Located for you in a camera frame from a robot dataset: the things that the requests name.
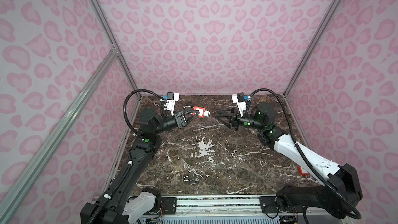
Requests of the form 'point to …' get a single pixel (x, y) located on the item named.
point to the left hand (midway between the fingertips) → (198, 112)
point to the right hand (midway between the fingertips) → (219, 115)
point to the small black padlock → (192, 181)
